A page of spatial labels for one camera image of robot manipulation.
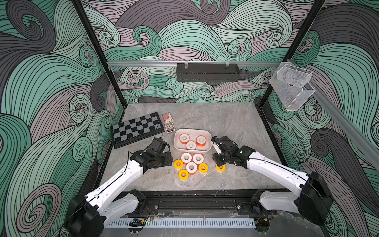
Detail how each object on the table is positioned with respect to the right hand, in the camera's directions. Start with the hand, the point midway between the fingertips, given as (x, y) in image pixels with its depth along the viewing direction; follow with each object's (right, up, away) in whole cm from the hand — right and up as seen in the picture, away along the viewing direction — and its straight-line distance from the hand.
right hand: (218, 156), depth 83 cm
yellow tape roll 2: (+2, -9, +3) cm, 10 cm away
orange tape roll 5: (-11, -3, +7) cm, 13 cm away
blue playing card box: (-31, +15, +22) cm, 41 cm away
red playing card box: (-33, +22, +28) cm, 48 cm away
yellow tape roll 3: (-6, -8, +3) cm, 10 cm away
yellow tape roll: (-24, -7, +3) cm, 25 cm away
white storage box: (-14, +7, +16) cm, 22 cm away
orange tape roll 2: (-18, -3, +7) cm, 20 cm away
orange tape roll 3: (-15, +4, +12) cm, 20 cm away
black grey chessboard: (-54, +14, +18) cm, 58 cm away
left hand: (-27, 0, -3) cm, 27 cm away
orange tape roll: (-8, +6, +15) cm, 18 cm away
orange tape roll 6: (-15, -8, +3) cm, 17 cm away
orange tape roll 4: (-20, +8, +16) cm, 26 cm away
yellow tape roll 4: (-20, -11, +1) cm, 23 cm away
